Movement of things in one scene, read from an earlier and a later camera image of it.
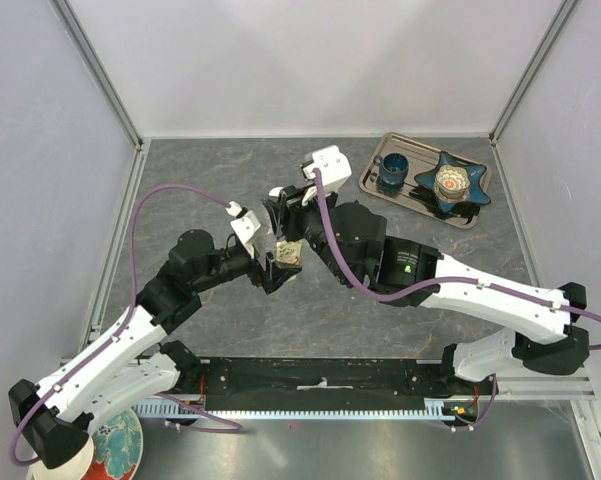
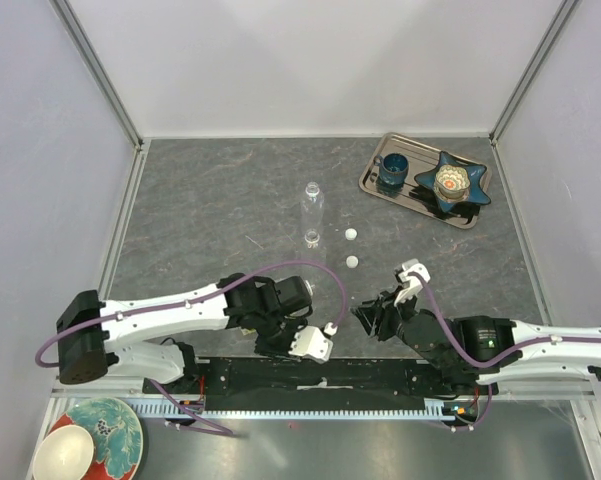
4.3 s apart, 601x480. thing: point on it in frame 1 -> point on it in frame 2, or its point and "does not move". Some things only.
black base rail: [326, 384] does not move
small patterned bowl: [451, 183] does not move
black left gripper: [273, 274] -> [264, 348]
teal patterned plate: [118, 447] does not move
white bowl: [74, 468] does not move
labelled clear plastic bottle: [289, 252] -> [309, 287]
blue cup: [393, 168] does not move
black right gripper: [288, 210] -> [368, 311]
